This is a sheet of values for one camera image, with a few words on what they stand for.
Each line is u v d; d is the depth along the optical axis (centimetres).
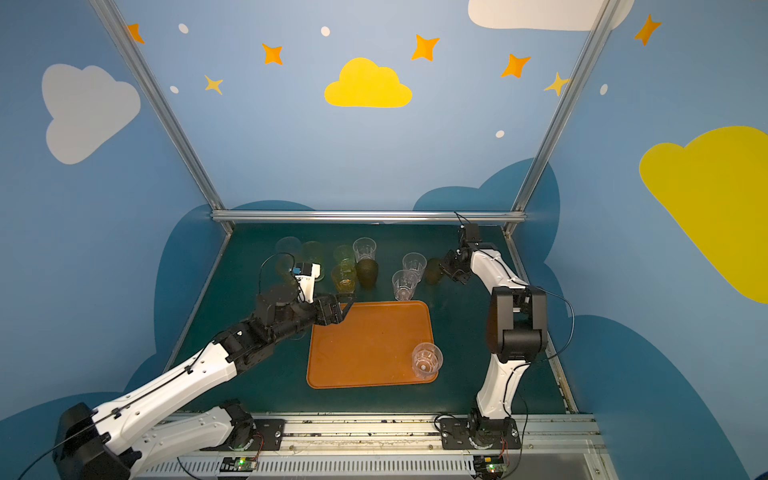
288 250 102
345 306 69
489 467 71
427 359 86
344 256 108
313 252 101
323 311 64
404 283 101
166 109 86
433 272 104
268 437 73
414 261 104
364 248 110
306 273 65
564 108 86
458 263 73
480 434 68
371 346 91
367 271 103
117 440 40
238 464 70
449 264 89
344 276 104
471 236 79
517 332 51
